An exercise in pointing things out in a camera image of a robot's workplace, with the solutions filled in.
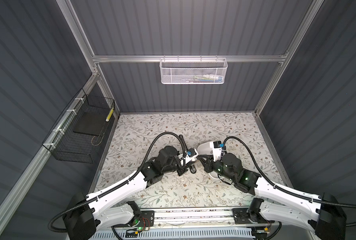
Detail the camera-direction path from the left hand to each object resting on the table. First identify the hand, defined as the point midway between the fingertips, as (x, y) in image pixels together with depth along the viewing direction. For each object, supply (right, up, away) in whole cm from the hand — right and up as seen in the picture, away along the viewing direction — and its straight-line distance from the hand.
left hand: (193, 158), depth 74 cm
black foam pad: (-52, +17, +2) cm, 55 cm away
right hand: (+4, 0, +1) cm, 4 cm away
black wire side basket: (-57, +12, -1) cm, 58 cm away
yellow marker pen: (-46, +20, +6) cm, 51 cm away
